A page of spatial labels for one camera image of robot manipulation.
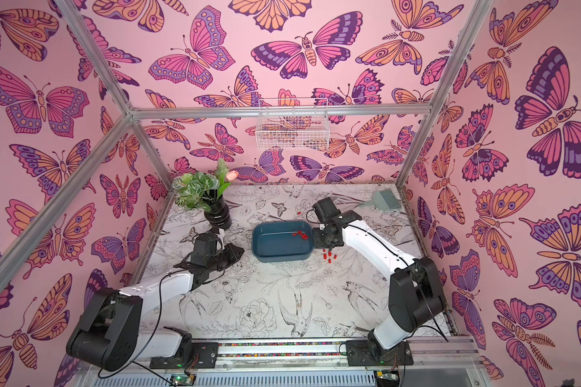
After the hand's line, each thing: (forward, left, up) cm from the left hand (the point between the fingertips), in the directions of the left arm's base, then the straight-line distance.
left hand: (246, 248), depth 90 cm
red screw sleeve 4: (+2, -32, -7) cm, 33 cm away
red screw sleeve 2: (+23, -20, -7) cm, 31 cm away
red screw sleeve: (+9, -22, -6) cm, 24 cm away
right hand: (0, -26, +4) cm, 26 cm away
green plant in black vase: (+13, +15, +17) cm, 26 cm away
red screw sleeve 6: (0, -34, -7) cm, 35 cm away
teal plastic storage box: (+7, -9, -7) cm, 13 cm away
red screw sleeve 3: (+1, -30, -7) cm, 31 cm away
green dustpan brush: (+29, -60, -6) cm, 67 cm away
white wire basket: (+40, -17, +27) cm, 51 cm away
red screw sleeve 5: (-1, -32, -7) cm, 32 cm away
